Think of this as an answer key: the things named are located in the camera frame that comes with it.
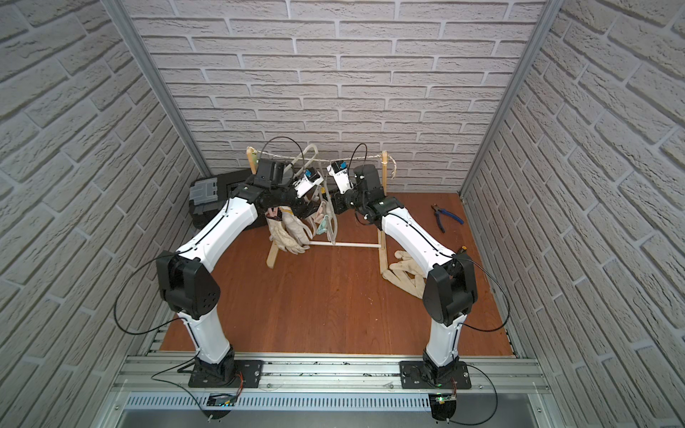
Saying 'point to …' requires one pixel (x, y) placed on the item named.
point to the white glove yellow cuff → (287, 230)
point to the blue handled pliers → (438, 211)
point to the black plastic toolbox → (208, 195)
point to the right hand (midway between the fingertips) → (329, 194)
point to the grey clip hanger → (330, 213)
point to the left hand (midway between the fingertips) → (320, 192)
